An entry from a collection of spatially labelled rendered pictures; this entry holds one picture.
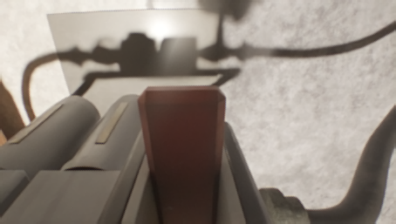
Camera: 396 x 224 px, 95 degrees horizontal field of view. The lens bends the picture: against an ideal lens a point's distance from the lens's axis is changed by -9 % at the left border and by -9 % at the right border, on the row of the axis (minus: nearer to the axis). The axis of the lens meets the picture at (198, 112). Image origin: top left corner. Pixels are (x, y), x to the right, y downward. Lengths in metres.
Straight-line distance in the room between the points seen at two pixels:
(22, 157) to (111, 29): 0.38
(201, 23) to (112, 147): 0.38
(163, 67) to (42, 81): 0.35
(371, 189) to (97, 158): 0.25
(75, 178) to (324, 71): 0.63
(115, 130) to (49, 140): 0.08
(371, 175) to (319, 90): 0.46
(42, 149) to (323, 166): 0.85
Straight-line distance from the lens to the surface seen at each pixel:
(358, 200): 0.23
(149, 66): 0.55
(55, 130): 0.28
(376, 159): 0.28
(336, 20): 0.64
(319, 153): 0.84
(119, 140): 0.22
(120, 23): 0.54
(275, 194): 0.18
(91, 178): 0.18
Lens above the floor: 0.52
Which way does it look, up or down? 61 degrees down
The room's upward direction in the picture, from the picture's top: 176 degrees clockwise
